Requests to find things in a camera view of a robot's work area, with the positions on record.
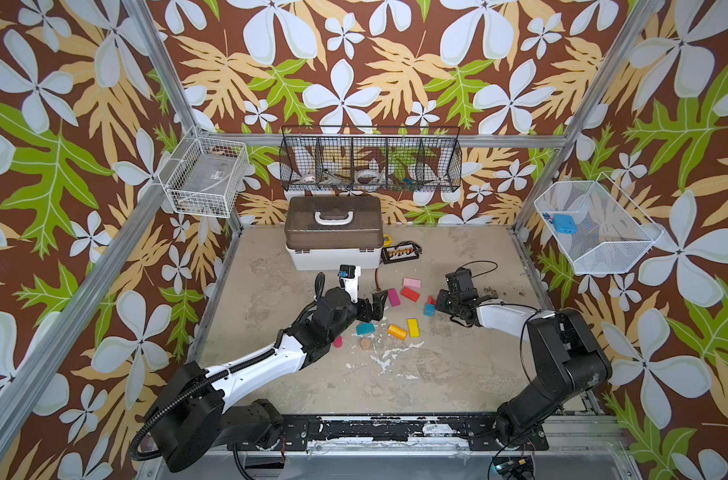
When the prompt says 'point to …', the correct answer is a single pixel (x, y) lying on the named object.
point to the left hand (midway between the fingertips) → (372, 286)
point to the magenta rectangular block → (393, 297)
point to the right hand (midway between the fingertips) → (439, 298)
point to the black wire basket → (371, 158)
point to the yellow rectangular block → (413, 328)
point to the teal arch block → (365, 328)
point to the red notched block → (431, 300)
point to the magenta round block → (338, 342)
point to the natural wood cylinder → (366, 343)
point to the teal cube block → (429, 310)
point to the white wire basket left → (205, 174)
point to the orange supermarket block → (397, 331)
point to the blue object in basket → (564, 223)
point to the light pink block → (412, 282)
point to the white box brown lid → (327, 232)
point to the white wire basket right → (612, 232)
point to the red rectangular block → (410, 294)
